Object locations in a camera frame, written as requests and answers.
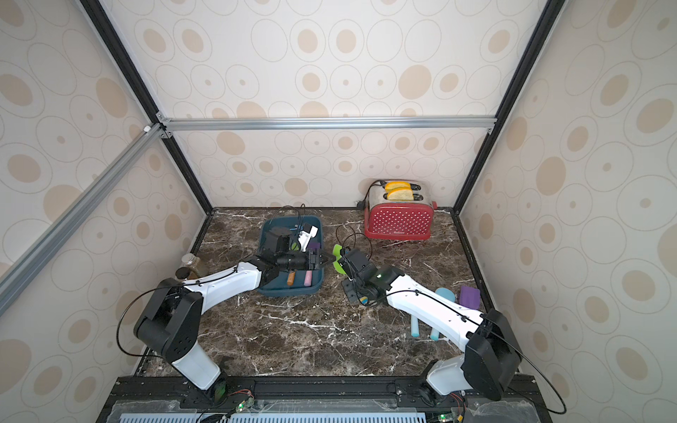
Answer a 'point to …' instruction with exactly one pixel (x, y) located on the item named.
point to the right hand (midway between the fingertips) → (351, 287)
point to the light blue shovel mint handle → (414, 327)
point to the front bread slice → (400, 195)
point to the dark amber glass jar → (182, 272)
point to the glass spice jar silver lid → (191, 261)
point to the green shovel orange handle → (291, 278)
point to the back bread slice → (390, 185)
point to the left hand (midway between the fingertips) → (336, 259)
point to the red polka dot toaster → (399, 210)
